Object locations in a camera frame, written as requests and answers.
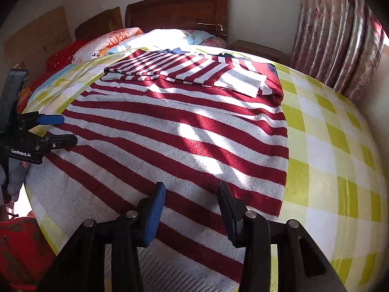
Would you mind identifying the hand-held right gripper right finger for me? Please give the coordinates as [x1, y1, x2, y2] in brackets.
[217, 182, 348, 292]

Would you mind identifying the red printed cloth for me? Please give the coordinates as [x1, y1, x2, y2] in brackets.
[0, 217, 57, 289]

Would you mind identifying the small wooden headboard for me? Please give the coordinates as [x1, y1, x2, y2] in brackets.
[74, 7, 124, 41]

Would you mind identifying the large wooden headboard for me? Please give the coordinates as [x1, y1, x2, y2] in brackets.
[125, 0, 230, 41]

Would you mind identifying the person's left hand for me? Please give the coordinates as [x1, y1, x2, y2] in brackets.
[0, 158, 30, 204]

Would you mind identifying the pink floral pillow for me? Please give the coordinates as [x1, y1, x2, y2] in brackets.
[182, 30, 228, 48]

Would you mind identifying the white blue pillow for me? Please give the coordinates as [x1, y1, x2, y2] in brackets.
[106, 29, 215, 56]

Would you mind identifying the yellow checked bedsheet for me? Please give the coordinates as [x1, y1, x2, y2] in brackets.
[22, 45, 389, 292]

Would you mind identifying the wooden nightstand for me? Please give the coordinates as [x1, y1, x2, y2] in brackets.
[228, 39, 292, 65]

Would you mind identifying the red grey striped sweater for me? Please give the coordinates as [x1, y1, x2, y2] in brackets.
[26, 49, 290, 292]

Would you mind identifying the light wooden wardrobe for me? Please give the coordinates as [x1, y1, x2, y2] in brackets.
[3, 5, 72, 78]

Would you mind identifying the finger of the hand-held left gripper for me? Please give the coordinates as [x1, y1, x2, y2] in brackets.
[29, 134, 78, 153]
[18, 112, 65, 127]

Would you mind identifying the red patterned blanket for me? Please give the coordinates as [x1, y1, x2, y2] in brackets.
[17, 39, 88, 110]

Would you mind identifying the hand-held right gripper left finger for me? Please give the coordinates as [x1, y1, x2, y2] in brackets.
[39, 182, 167, 292]

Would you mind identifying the pink floral curtain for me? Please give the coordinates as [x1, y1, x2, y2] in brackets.
[290, 0, 387, 104]

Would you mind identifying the orange floral quilt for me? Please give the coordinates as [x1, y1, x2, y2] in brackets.
[71, 27, 144, 65]

